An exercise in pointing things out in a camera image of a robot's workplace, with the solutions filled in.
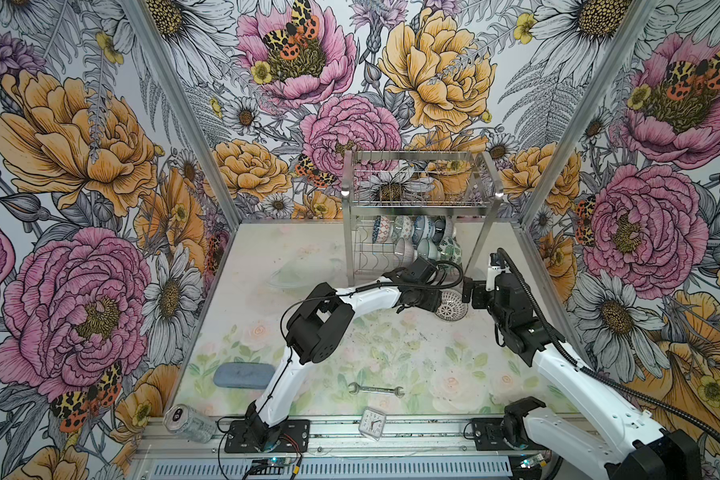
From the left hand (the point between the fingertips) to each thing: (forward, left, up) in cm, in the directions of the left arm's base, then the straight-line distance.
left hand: (430, 306), depth 95 cm
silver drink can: (-32, +60, +10) cm, 69 cm away
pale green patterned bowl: (+26, +7, +8) cm, 28 cm away
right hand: (-2, -11, +15) cm, 19 cm away
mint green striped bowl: (+16, 0, +9) cm, 18 cm away
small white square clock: (-32, +19, -1) cm, 37 cm away
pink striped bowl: (+15, +8, +9) cm, 19 cm away
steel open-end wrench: (-23, +23, -3) cm, 33 cm away
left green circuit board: (-40, +44, -6) cm, 59 cm away
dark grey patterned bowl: (+30, -7, +3) cm, 31 cm away
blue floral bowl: (+26, 0, +7) cm, 27 cm away
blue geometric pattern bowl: (+25, +14, +8) cm, 30 cm away
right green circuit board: (-40, -18, -3) cm, 44 cm away
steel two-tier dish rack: (+43, -6, +3) cm, 44 cm away
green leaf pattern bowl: (+15, -7, +9) cm, 19 cm away
